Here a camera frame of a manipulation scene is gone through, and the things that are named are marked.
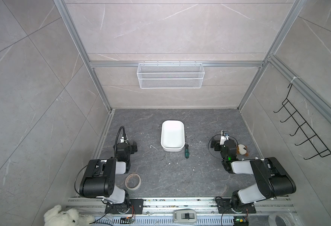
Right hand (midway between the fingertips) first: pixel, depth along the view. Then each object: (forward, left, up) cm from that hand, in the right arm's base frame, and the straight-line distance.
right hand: (221, 137), depth 93 cm
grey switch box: (-43, +29, -3) cm, 52 cm away
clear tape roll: (-45, -22, -5) cm, 51 cm away
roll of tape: (-25, +58, -7) cm, 63 cm away
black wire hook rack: (-23, -30, +25) cm, 45 cm away
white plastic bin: (+6, +33, -6) cm, 34 cm away
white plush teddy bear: (-44, +77, +10) cm, 90 cm away
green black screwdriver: (-9, +24, -5) cm, 26 cm away
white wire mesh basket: (+40, +34, +23) cm, 57 cm away
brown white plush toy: (-6, -13, -5) cm, 16 cm away
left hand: (0, +64, -1) cm, 64 cm away
